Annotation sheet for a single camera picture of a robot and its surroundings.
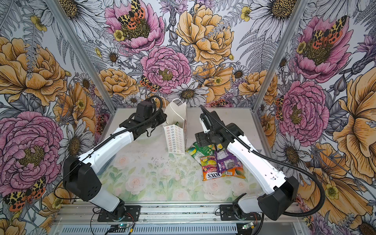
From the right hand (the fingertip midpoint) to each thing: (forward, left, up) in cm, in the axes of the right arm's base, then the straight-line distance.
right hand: (204, 141), depth 75 cm
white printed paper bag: (+7, +15, +1) cm, 17 cm away
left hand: (+15, +20, +2) cm, 25 cm away
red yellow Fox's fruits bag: (-4, -3, -19) cm, 20 cm away
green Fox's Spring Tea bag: (+8, +13, +4) cm, 16 cm away
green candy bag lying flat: (+5, +4, -20) cm, 21 cm away
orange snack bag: (-8, -18, -20) cm, 29 cm away
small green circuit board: (-32, +41, -23) cm, 56 cm away
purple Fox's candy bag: (-2, -13, -18) cm, 22 cm away
